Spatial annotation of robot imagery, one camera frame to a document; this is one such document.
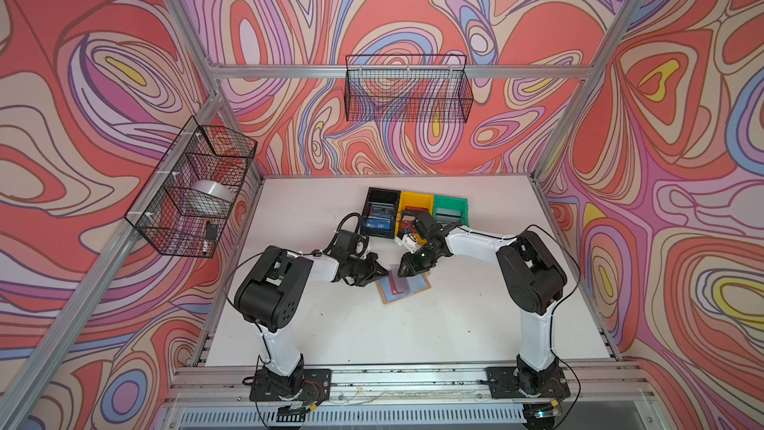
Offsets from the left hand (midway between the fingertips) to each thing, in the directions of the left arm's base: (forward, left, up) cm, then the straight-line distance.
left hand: (391, 272), depth 92 cm
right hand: (-1, -5, -2) cm, 6 cm away
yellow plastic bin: (+26, -8, +4) cm, 27 cm away
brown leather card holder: (-4, -6, -2) cm, 7 cm away
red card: (-4, 0, +1) cm, 4 cm away
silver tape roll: (+4, +44, +31) cm, 54 cm away
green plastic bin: (+23, -21, +2) cm, 32 cm away
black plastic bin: (+22, +3, +1) cm, 23 cm away
